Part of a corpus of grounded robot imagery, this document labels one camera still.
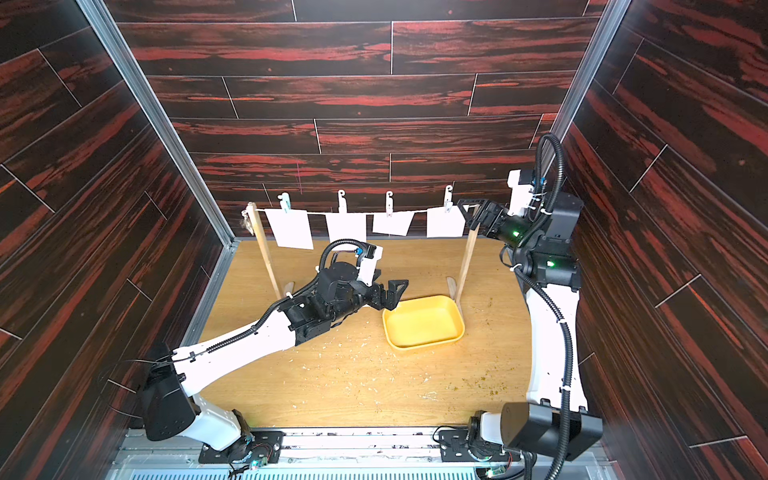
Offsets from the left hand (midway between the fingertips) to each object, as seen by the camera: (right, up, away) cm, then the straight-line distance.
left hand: (397, 279), depth 72 cm
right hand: (+18, +17, -5) cm, 26 cm away
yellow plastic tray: (+9, -15, +23) cm, 29 cm away
